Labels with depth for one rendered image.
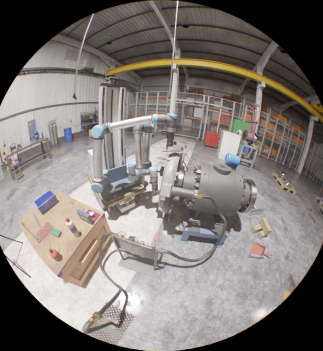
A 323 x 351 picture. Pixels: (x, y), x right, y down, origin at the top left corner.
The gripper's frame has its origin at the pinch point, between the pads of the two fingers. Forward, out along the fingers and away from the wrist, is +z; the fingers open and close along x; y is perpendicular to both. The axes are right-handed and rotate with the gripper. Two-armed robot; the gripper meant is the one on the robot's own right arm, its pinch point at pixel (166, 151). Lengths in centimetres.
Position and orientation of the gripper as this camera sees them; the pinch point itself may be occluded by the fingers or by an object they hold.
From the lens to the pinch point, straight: 118.5
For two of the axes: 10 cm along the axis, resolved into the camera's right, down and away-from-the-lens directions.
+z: -0.6, 8.3, 5.5
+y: 9.6, -1.0, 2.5
